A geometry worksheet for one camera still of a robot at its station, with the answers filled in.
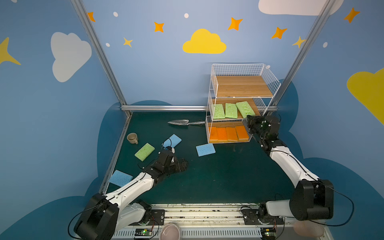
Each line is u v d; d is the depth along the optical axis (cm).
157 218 74
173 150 81
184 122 115
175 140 104
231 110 87
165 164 66
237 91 77
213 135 106
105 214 40
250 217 74
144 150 98
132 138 103
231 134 109
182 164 76
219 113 86
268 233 72
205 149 99
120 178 86
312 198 42
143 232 71
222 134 106
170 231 73
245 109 86
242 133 105
